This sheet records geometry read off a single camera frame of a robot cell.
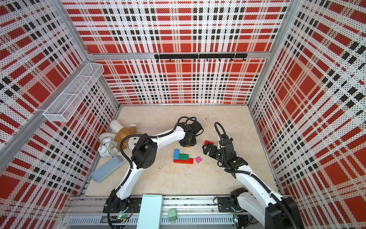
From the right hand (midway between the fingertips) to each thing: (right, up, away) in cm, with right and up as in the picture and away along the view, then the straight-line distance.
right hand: (210, 149), depth 84 cm
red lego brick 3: (-1, +2, +13) cm, 14 cm away
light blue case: (-65, -14, -2) cm, 67 cm away
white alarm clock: (-62, +1, 0) cm, 62 cm away
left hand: (-11, +1, +12) cm, 16 cm away
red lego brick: (-19, -9, +4) cm, 21 cm away
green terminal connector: (-21, -30, -14) cm, 39 cm away
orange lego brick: (-13, -1, +11) cm, 17 cm away
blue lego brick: (-21, -4, +5) cm, 22 cm away
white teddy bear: (-59, +8, +9) cm, 61 cm away
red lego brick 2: (-12, -9, +4) cm, 15 cm away
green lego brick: (-16, -6, +4) cm, 18 cm away
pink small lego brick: (-7, -8, +4) cm, 11 cm away
